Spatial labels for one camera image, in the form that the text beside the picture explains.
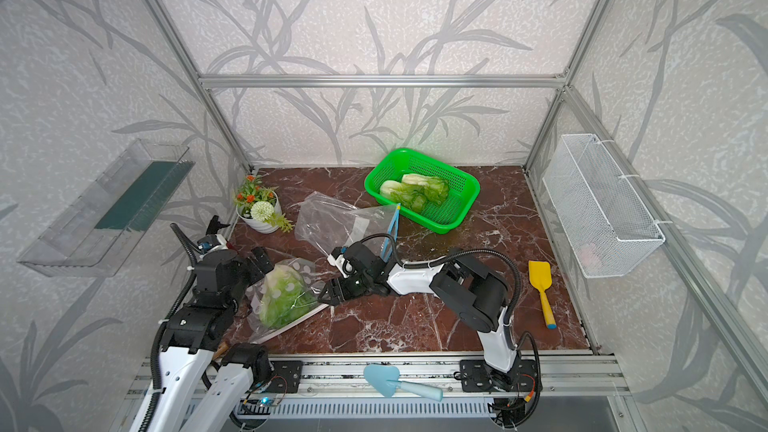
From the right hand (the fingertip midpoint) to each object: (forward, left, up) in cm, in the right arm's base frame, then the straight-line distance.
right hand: (326, 295), depth 83 cm
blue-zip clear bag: (+24, +2, 0) cm, 24 cm away
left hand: (+5, +16, +14) cm, 22 cm away
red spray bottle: (+16, +32, +12) cm, 37 cm away
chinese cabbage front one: (+34, -19, +5) cm, 39 cm away
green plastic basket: (+30, -35, -5) cm, 46 cm away
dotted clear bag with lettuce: (0, +10, +3) cm, 10 cm away
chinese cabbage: (+36, -33, +4) cm, 49 cm away
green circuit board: (-24, +12, -4) cm, 27 cm away
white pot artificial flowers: (+23, +21, +11) cm, 33 cm away
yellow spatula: (+7, -64, -5) cm, 64 cm away
